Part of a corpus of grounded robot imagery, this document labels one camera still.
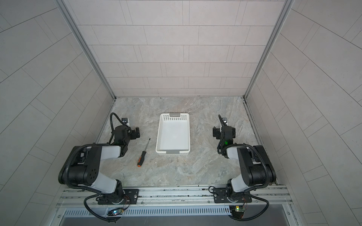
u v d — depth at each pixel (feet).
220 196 2.33
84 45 2.79
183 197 2.37
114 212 2.14
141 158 2.69
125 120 2.62
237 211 2.23
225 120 2.58
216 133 2.72
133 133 2.78
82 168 1.44
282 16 2.43
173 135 3.08
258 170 1.44
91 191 1.66
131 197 2.32
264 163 1.35
